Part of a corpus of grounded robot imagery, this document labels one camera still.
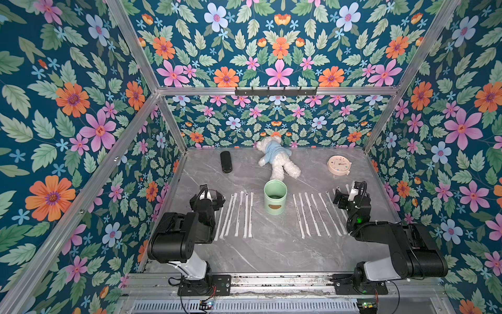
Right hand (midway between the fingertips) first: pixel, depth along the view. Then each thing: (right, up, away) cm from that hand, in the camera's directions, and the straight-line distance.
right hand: (352, 190), depth 91 cm
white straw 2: (-23, -11, +2) cm, 25 cm away
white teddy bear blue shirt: (-35, +18, +13) cm, 41 cm away
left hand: (-70, -1, +1) cm, 70 cm away
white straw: (-26, -13, -1) cm, 29 cm away
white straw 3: (-19, -12, +1) cm, 22 cm away
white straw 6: (-6, -1, +8) cm, 10 cm away
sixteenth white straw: (-63, -16, -2) cm, 65 cm away
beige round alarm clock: (0, +12, +18) cm, 22 cm away
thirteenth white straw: (-51, -12, +1) cm, 53 cm away
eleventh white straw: (-48, -14, -1) cm, 50 cm away
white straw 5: (-8, -10, +2) cm, 13 cm away
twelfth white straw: (-58, -8, +4) cm, 58 cm away
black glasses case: (-64, +14, +20) cm, 69 cm away
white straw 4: (-15, -12, +1) cm, 20 cm away
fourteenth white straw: (-54, -3, +7) cm, 54 cm away
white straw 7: (-3, 0, +10) cm, 10 cm away
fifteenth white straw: (-60, -11, +2) cm, 61 cm away
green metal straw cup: (-37, -3, +3) cm, 37 cm away
